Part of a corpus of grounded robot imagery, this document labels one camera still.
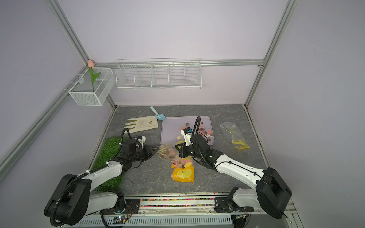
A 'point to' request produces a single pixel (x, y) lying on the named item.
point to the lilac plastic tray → (172, 127)
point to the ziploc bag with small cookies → (169, 153)
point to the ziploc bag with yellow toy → (183, 170)
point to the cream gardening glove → (142, 123)
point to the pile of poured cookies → (206, 133)
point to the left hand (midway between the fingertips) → (159, 149)
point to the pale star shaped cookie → (178, 137)
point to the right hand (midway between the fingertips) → (175, 145)
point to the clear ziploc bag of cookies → (238, 140)
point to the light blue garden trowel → (160, 117)
